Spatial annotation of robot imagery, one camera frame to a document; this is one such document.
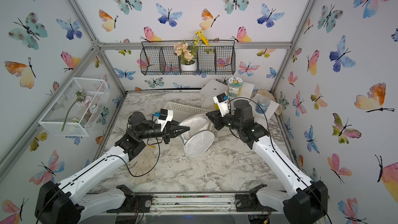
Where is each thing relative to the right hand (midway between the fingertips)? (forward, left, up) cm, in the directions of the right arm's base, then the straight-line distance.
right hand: (210, 112), depth 72 cm
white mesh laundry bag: (-10, +3, -3) cm, 11 cm away
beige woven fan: (+41, -42, -29) cm, 66 cm away
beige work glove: (-17, +35, -28) cm, 48 cm away
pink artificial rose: (+3, +62, +2) cm, 62 cm away
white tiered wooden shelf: (+31, 0, -14) cm, 34 cm away
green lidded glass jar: (+18, -12, 0) cm, 21 cm away
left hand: (-11, +8, +3) cm, 14 cm away
